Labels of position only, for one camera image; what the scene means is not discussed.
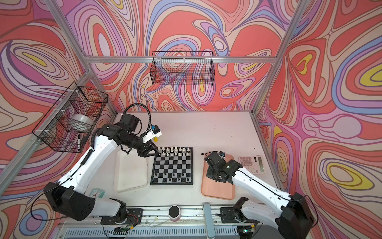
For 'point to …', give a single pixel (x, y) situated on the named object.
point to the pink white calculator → (254, 164)
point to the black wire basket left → (69, 123)
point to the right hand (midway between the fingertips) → (213, 177)
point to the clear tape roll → (85, 118)
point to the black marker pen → (79, 143)
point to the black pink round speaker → (174, 213)
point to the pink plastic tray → (211, 189)
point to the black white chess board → (174, 166)
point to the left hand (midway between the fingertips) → (157, 148)
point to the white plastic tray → (130, 171)
